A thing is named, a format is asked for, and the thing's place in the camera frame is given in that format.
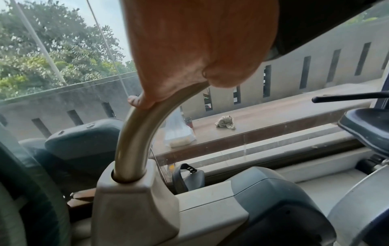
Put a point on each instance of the person's left hand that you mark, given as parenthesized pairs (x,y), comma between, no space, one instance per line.
(197,43)

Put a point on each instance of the grey exercise bike frame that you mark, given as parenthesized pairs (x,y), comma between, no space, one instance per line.
(133,204)

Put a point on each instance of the black bike seat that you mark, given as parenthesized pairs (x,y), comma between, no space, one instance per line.
(370,129)

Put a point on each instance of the red cup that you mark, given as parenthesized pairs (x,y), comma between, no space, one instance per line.
(188,122)

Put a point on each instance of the crumpled grey cloth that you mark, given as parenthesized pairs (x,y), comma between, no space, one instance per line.
(225,123)

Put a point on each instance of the clear plastic bag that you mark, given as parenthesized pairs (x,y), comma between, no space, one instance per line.
(179,134)

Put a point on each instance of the brown outdoor ledge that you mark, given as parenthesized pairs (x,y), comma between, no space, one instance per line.
(273,117)

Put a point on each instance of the green trees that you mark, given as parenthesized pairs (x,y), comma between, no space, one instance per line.
(45,48)

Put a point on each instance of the dark grey cushioned chair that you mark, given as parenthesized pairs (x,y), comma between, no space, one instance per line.
(82,144)

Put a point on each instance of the dark framed glass window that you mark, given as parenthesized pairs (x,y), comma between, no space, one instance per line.
(304,156)

